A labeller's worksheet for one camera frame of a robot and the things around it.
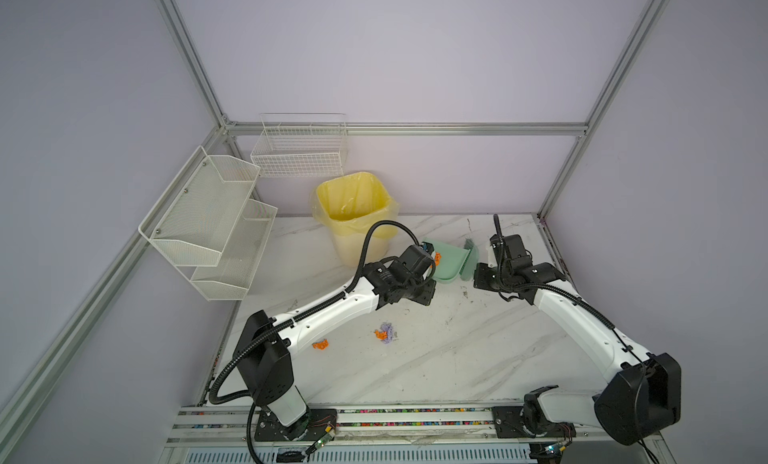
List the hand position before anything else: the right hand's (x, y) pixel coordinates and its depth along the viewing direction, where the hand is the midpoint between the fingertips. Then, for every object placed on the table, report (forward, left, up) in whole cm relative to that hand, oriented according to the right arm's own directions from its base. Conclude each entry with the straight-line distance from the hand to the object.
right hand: (474, 274), depth 83 cm
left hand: (-6, +14, +2) cm, 16 cm away
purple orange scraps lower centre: (-12, +26, -14) cm, 32 cm away
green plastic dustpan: (+2, +7, +3) cm, 8 cm away
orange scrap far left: (-15, +45, -15) cm, 49 cm away
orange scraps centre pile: (+4, +10, +3) cm, 11 cm away
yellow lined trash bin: (+30, +40, -1) cm, 50 cm away
